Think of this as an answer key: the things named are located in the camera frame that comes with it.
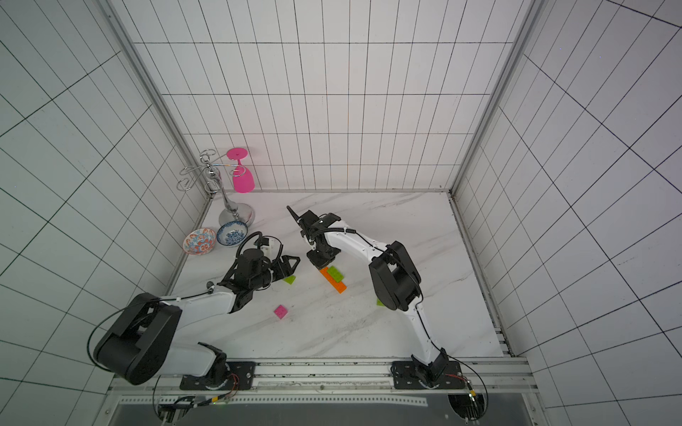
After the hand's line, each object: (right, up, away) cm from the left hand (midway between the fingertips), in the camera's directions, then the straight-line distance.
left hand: (293, 265), depth 90 cm
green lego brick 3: (+28, -7, -18) cm, 34 cm away
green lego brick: (+15, -3, +2) cm, 15 cm away
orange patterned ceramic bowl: (-38, +7, +10) cm, 40 cm away
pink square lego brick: (-3, -14, -6) cm, 15 cm away
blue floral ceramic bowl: (-27, +10, +13) cm, 32 cm away
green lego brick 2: (-1, -5, 0) cm, 5 cm away
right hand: (+11, +3, +4) cm, 12 cm away
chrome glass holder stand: (-28, +19, +16) cm, 38 cm away
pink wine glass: (-23, +32, +13) cm, 41 cm away
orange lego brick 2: (+16, -7, 0) cm, 18 cm away
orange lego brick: (+11, -3, +4) cm, 12 cm away
